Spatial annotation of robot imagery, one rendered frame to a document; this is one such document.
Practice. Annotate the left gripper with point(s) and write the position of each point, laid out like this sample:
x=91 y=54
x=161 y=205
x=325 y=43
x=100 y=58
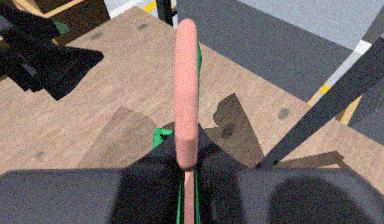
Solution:
x=56 y=61

